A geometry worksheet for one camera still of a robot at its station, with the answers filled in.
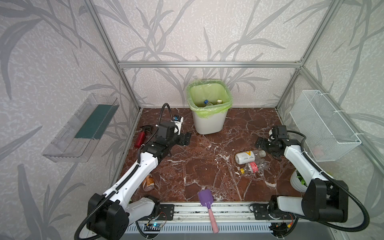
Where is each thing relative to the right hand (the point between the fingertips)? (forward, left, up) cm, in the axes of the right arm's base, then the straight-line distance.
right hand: (262, 142), depth 89 cm
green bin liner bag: (+33, +31, +6) cm, 45 cm away
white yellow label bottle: (-8, +8, -4) cm, 12 cm away
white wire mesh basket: (-10, -18, +24) cm, 31 cm away
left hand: (+1, +44, +13) cm, 46 cm away
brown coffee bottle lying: (-22, +64, -5) cm, 68 cm away
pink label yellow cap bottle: (-11, +2, -10) cm, 15 cm away
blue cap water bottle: (+30, +33, +4) cm, 45 cm away
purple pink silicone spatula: (-29, +34, -8) cm, 46 cm away
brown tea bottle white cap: (+27, +24, +8) cm, 37 cm away
